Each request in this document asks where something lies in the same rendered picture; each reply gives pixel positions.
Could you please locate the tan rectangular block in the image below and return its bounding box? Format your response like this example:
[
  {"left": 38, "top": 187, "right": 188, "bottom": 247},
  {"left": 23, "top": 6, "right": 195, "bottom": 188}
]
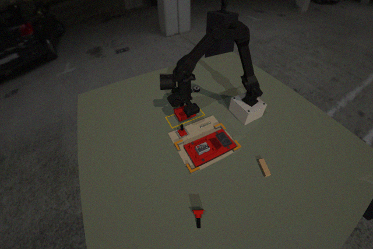
[{"left": 258, "top": 159, "right": 271, "bottom": 177}]

